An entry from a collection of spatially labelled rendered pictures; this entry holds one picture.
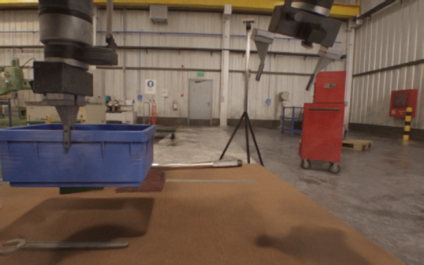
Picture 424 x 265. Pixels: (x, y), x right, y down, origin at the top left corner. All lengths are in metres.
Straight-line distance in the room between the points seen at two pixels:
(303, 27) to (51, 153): 0.55
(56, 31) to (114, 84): 10.59
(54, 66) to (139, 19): 10.94
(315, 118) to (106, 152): 2.63
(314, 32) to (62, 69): 0.44
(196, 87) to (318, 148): 7.92
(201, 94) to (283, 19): 9.69
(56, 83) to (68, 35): 0.09
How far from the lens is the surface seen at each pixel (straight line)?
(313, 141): 2.90
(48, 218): 0.64
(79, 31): 0.47
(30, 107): 7.01
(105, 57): 0.45
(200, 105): 10.07
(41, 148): 0.53
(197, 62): 10.40
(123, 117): 9.30
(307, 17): 0.48
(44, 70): 0.44
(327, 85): 2.89
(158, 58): 10.61
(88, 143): 0.48
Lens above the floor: 0.73
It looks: 6 degrees down
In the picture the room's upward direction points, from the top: 2 degrees clockwise
